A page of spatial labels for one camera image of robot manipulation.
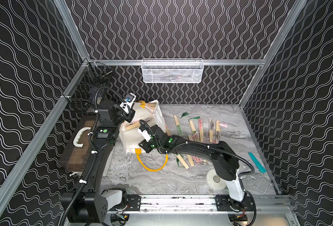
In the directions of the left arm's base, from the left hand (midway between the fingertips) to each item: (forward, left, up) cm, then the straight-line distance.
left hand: (129, 99), depth 72 cm
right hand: (-11, -4, -24) cm, 26 cm away
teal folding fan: (-16, -79, -36) cm, 88 cm away
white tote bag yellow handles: (-5, +4, -30) cm, 30 cm away
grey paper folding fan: (+9, -52, -35) cm, 63 cm away
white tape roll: (-26, -49, -36) cm, 66 cm away
